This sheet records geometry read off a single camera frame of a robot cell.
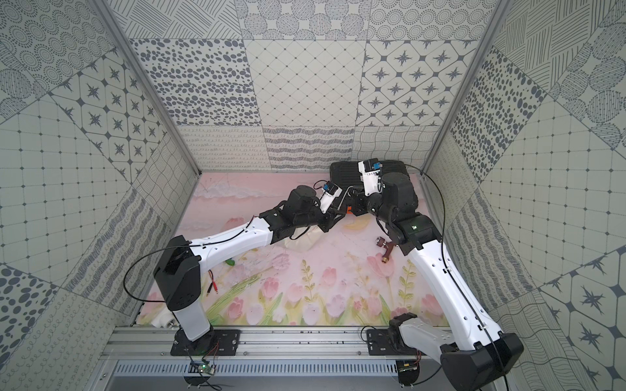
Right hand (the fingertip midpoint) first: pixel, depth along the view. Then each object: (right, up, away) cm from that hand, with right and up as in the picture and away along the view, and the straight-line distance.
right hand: (351, 191), depth 71 cm
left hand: (-2, -4, +8) cm, 9 cm away
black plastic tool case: (+4, +9, +43) cm, 45 cm away
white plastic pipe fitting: (-59, -41, +5) cm, 72 cm away
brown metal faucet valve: (+14, -20, +22) cm, 33 cm away
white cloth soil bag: (-15, -14, +1) cm, 21 cm away
